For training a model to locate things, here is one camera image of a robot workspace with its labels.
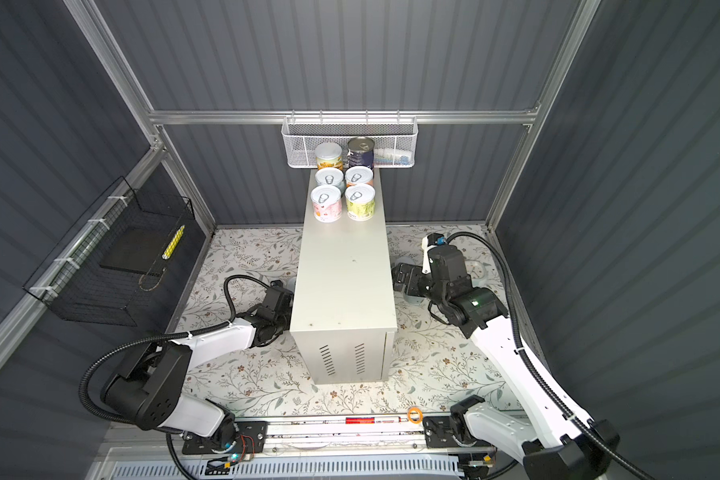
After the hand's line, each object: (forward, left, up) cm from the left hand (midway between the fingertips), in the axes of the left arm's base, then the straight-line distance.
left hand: (293, 313), depth 93 cm
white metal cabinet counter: (-18, -17, +32) cm, 40 cm away
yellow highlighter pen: (+9, +28, +25) cm, 39 cm away
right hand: (-4, -34, +24) cm, 42 cm away
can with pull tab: (-9, -30, +31) cm, 44 cm away
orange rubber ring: (-31, -35, -2) cm, 47 cm away
